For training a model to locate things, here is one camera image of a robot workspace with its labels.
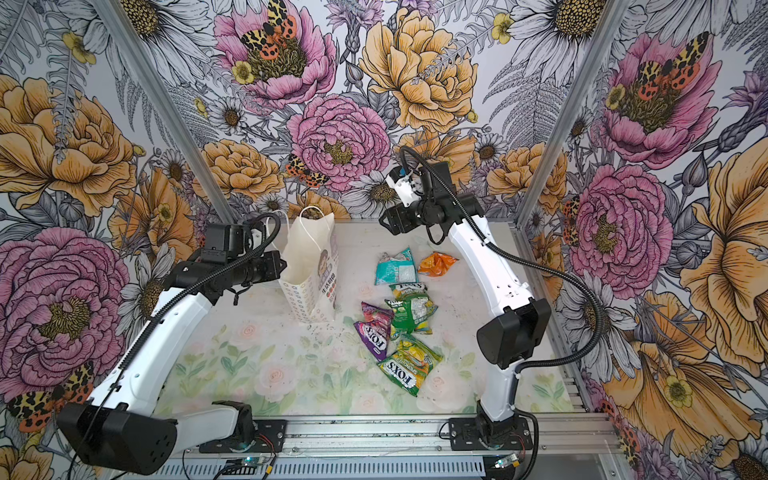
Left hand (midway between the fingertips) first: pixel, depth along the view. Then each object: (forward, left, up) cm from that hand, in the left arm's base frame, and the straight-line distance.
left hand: (284, 274), depth 77 cm
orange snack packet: (+15, -42, -16) cm, 47 cm away
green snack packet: (-4, -32, -15) cm, 36 cm away
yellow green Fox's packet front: (-17, -32, -19) cm, 41 cm away
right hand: (+11, -28, +7) cm, 31 cm away
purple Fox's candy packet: (-6, -22, -19) cm, 30 cm away
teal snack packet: (+15, -30, -20) cm, 39 cm away
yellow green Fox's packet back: (+7, -31, -20) cm, 37 cm away
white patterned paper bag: (-2, -7, 0) cm, 7 cm away
